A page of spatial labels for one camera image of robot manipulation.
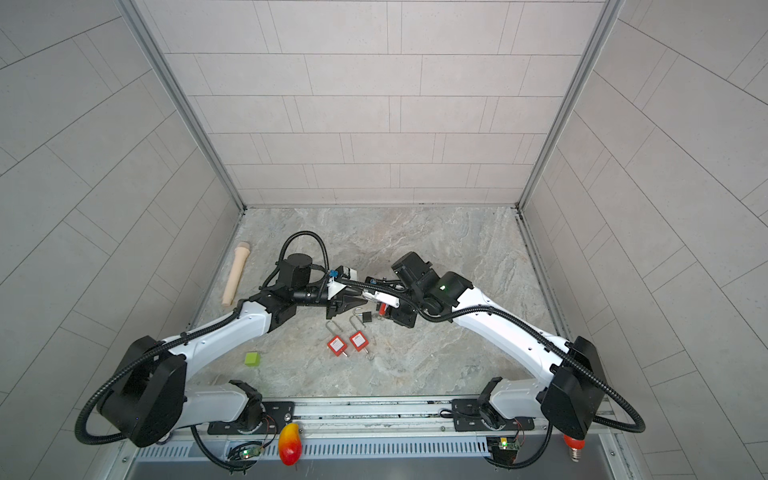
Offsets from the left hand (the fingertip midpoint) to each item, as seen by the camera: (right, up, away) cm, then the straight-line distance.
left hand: (369, 295), depth 76 cm
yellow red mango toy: (-17, -31, -10) cm, 36 cm away
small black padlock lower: (-2, -9, +13) cm, 16 cm away
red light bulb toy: (+47, -32, -9) cm, 58 cm away
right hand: (+5, -3, -1) cm, 6 cm away
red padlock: (-10, -15, +5) cm, 18 cm away
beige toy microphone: (-45, +9, +23) cm, 51 cm away
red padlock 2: (-4, -14, +7) cm, 16 cm away
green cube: (-31, -17, +2) cm, 36 cm away
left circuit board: (-26, -32, -11) cm, 43 cm away
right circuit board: (+32, -34, -8) cm, 47 cm away
